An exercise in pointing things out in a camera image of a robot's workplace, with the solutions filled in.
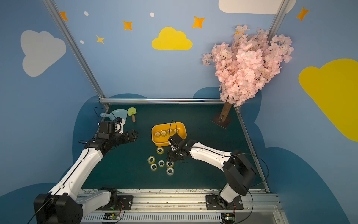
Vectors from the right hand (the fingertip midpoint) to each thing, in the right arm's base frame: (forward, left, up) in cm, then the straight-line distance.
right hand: (171, 156), depth 85 cm
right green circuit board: (-28, -34, -10) cm, 45 cm away
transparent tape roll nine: (-8, 0, -6) cm, 10 cm away
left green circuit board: (-32, +29, -8) cm, 44 cm away
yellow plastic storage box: (+14, +7, -6) cm, 17 cm away
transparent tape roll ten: (-4, +1, -7) cm, 8 cm away
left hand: (+8, +24, +11) cm, 28 cm away
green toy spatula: (+42, +39, -7) cm, 58 cm away
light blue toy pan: (+38, +46, -6) cm, 60 cm away
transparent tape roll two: (+20, +8, -6) cm, 23 cm away
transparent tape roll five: (+6, +9, -6) cm, 12 cm away
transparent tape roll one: (+19, +13, -6) cm, 23 cm away
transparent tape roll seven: (-3, +7, -6) cm, 10 cm away
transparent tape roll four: (+24, 0, -6) cm, 24 cm away
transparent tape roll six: (0, +14, -7) cm, 16 cm away
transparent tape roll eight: (-5, +11, -6) cm, 14 cm away
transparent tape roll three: (+23, +4, -7) cm, 24 cm away
